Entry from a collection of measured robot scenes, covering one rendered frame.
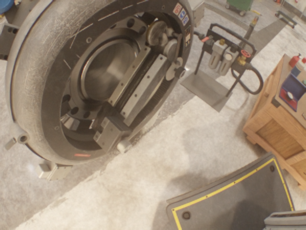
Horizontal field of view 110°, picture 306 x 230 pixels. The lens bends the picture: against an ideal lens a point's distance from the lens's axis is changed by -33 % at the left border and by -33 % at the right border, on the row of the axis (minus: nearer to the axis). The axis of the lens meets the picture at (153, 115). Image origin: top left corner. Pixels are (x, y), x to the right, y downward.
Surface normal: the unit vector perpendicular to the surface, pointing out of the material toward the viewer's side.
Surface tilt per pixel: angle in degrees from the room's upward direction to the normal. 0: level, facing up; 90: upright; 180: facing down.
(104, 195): 0
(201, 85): 0
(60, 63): 90
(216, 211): 0
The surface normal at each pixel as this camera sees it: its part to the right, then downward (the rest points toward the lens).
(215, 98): 0.05, -0.51
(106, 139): -0.37, -0.02
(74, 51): 0.73, 0.61
